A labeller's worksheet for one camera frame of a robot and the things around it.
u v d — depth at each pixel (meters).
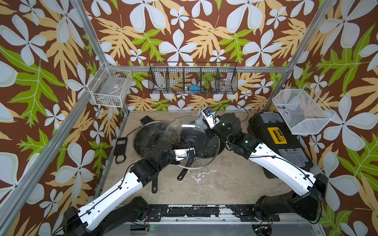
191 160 0.84
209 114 0.57
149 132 1.04
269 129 0.88
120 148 0.99
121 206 0.60
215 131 0.62
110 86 0.85
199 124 0.71
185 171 0.79
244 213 0.74
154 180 0.75
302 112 0.82
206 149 1.02
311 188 0.40
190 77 0.97
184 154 0.60
